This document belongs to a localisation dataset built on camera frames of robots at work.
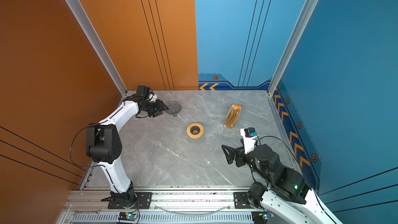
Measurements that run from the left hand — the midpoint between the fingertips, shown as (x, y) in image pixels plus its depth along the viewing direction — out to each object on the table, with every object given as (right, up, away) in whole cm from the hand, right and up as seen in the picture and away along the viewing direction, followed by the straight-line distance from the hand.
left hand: (166, 107), depth 94 cm
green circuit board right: (+49, -49, -24) cm, 74 cm away
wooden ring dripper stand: (+18, -13, -5) cm, 23 cm away
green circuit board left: (-12, -50, -23) cm, 56 cm away
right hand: (+34, -15, -30) cm, 47 cm away
